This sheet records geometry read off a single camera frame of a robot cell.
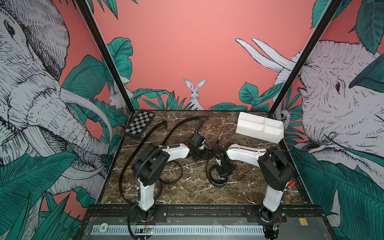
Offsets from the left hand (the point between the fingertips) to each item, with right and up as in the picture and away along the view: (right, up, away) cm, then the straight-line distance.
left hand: (211, 155), depth 92 cm
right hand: (+7, -11, -4) cm, 14 cm away
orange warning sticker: (+43, -28, -20) cm, 56 cm away
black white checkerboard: (-51, +20, +15) cm, 57 cm away
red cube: (+46, -15, -8) cm, 49 cm away
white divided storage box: (+37, +17, +15) cm, 44 cm away
